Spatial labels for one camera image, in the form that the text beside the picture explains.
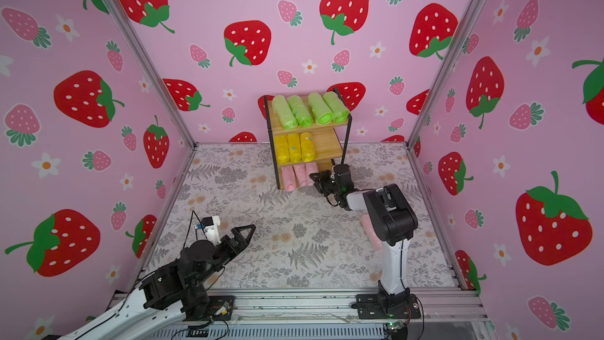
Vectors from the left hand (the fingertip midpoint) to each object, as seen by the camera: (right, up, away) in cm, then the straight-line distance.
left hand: (253, 232), depth 72 cm
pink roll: (+9, +16, +30) cm, 35 cm away
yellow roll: (+7, +28, +18) cm, 34 cm away
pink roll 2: (+14, +18, +31) cm, 38 cm away
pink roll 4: (+42, -7, +15) cm, 45 cm away
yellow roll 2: (+12, +28, +19) cm, 36 cm away
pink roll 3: (+18, +20, +29) cm, 40 cm away
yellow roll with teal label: (+17, +29, +20) cm, 39 cm away
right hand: (+20, +18, +26) cm, 37 cm away
